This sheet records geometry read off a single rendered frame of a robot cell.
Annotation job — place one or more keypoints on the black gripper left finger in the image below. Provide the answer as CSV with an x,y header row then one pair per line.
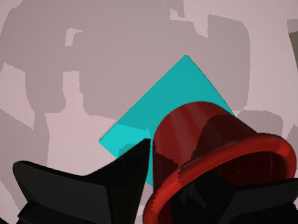
x,y
110,195

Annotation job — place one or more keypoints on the dark red cup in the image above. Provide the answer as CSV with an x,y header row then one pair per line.
x,y
200,136

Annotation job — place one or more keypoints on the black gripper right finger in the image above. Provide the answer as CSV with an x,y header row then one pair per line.
x,y
210,199

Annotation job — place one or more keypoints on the beige flat rectangular slab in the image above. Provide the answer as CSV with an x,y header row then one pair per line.
x,y
294,41

